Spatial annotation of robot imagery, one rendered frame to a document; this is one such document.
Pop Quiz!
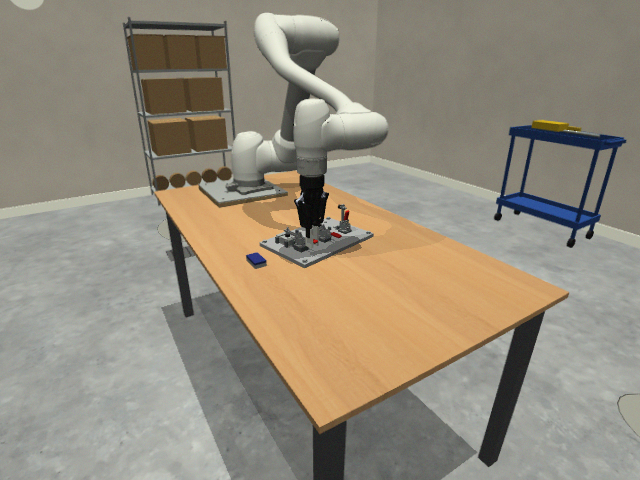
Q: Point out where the blue rectangular plate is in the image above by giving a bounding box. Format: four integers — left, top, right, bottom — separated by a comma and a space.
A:
246, 252, 267, 269

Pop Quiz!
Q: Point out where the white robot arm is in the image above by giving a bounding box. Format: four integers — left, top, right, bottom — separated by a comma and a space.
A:
225, 13, 388, 195

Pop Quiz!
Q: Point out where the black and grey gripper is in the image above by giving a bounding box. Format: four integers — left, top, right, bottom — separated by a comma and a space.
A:
294, 174, 329, 248

